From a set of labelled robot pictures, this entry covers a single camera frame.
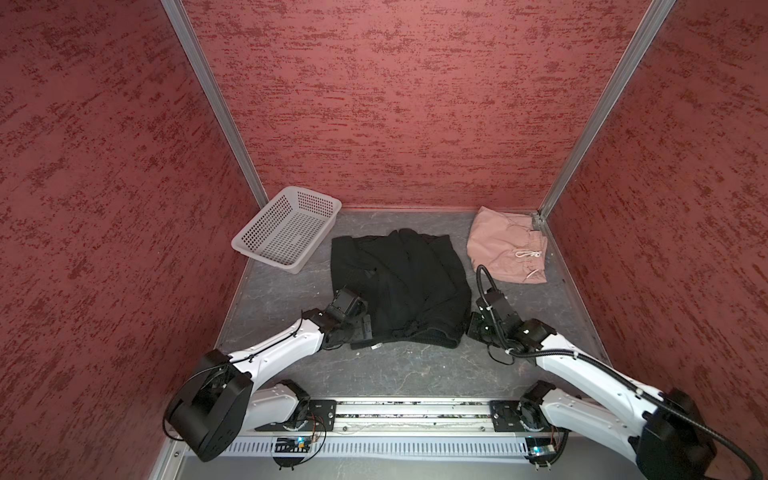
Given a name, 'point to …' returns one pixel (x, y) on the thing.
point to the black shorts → (411, 283)
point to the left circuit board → (293, 445)
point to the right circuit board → (540, 450)
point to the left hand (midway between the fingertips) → (356, 337)
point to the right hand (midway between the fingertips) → (464, 332)
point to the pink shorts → (504, 247)
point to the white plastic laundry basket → (291, 231)
